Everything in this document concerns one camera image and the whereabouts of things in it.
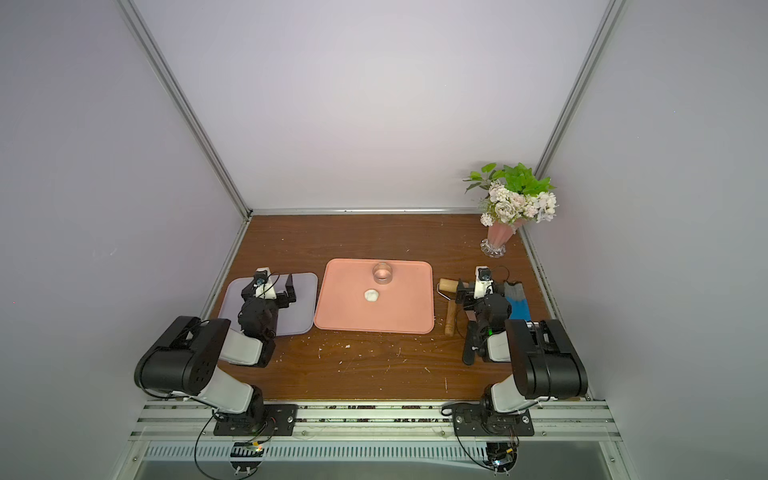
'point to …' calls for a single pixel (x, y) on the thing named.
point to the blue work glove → (516, 296)
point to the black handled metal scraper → (469, 340)
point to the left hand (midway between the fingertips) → (276, 275)
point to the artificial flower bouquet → (513, 195)
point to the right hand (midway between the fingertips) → (480, 274)
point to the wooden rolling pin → (448, 285)
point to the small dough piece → (371, 295)
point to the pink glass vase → (498, 236)
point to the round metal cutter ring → (382, 272)
